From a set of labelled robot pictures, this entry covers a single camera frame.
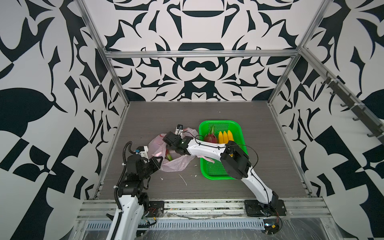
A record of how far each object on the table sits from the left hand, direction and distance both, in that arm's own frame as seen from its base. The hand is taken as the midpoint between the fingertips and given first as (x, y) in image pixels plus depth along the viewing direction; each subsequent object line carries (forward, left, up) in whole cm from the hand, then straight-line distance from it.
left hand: (162, 155), depth 81 cm
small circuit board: (-31, -52, -12) cm, 62 cm away
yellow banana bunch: (+13, -36, -6) cm, 39 cm away
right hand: (+12, -3, -7) cm, 14 cm away
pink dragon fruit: (+13, -27, -3) cm, 30 cm away
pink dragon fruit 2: (+4, -2, -8) cm, 9 cm away
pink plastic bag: (+7, +5, -5) cm, 10 cm away
